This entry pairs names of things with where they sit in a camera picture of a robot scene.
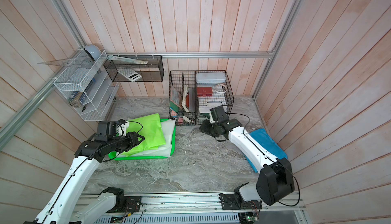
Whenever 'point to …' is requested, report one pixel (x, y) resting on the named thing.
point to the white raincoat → (163, 150)
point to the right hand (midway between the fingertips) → (200, 127)
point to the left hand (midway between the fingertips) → (141, 141)
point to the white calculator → (130, 74)
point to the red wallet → (204, 91)
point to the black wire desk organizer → (192, 93)
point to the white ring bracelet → (221, 92)
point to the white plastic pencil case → (211, 77)
